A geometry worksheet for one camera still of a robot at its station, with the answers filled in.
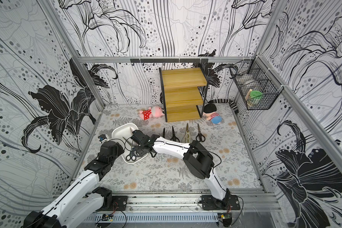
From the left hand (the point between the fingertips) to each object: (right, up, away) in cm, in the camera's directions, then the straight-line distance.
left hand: (122, 146), depth 85 cm
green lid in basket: (+78, +30, -7) cm, 84 cm away
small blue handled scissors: (+5, -7, +3) cm, 9 cm away
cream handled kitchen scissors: (+41, +4, +14) cm, 43 cm away
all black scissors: (+32, +3, +14) cm, 35 cm away
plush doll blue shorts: (+59, +20, +22) cm, 66 cm away
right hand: (+12, -1, +4) cm, 13 cm away
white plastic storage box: (-2, +7, +4) cm, 9 cm away
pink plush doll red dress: (+17, +22, +22) cm, 35 cm away
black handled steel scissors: (+50, +3, +14) cm, 52 cm away
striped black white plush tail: (+80, +30, +34) cm, 92 cm away
